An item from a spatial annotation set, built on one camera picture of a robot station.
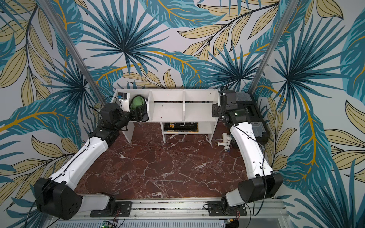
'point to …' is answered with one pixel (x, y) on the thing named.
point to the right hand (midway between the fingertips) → (220, 106)
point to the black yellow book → (181, 127)
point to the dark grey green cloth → (138, 100)
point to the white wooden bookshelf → (179, 111)
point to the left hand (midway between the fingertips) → (138, 106)
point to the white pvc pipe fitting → (226, 141)
